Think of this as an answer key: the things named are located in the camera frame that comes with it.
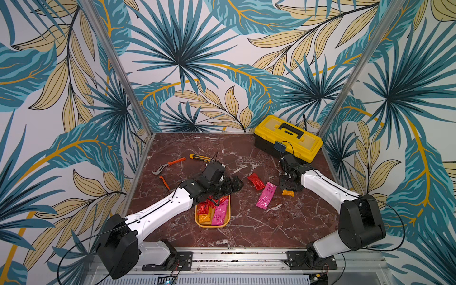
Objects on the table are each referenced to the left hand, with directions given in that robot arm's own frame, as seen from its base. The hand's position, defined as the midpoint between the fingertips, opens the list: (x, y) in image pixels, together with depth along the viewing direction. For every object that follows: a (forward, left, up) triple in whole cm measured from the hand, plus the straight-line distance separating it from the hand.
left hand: (236, 189), depth 77 cm
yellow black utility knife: (+29, +25, -15) cm, 41 cm away
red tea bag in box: (-4, +15, -10) cm, 18 cm away
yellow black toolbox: (+28, -33, +1) cm, 43 cm away
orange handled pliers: (+23, +39, -16) cm, 48 cm away
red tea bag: (+12, -12, -14) cm, 22 cm away
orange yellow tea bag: (+4, -24, -9) cm, 26 cm away
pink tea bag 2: (-6, +7, -14) cm, 16 cm away
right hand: (+8, -27, -9) cm, 30 cm away
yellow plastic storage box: (-6, +4, -19) cm, 21 cm away
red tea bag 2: (0, +6, -10) cm, 12 cm away
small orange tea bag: (-8, +14, -13) cm, 21 cm away
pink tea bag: (+4, -16, -13) cm, 21 cm away
